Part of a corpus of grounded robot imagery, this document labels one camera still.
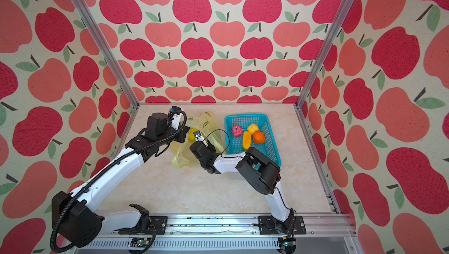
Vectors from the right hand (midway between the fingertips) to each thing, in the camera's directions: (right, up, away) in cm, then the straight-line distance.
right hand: (206, 141), depth 94 cm
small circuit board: (-26, -40, -22) cm, 52 cm away
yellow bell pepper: (+26, +7, +7) cm, 28 cm away
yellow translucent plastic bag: (0, +10, -12) cm, 16 cm away
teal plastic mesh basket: (+33, +11, +8) cm, 35 cm away
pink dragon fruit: (+17, +5, +7) cm, 19 cm away
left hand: (-5, +8, -15) cm, 18 cm away
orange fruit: (+30, +1, +5) cm, 30 cm away
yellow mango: (+23, 0, +3) cm, 23 cm away
